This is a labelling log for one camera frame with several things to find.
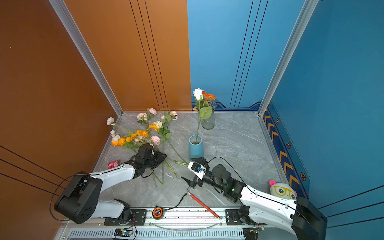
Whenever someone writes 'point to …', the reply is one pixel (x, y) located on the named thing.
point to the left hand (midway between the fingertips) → (167, 154)
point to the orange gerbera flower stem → (205, 112)
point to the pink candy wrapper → (112, 164)
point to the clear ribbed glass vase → (209, 123)
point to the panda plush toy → (282, 190)
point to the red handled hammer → (202, 204)
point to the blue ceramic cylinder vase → (195, 147)
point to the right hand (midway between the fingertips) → (186, 167)
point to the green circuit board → (123, 232)
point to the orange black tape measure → (157, 213)
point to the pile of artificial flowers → (156, 133)
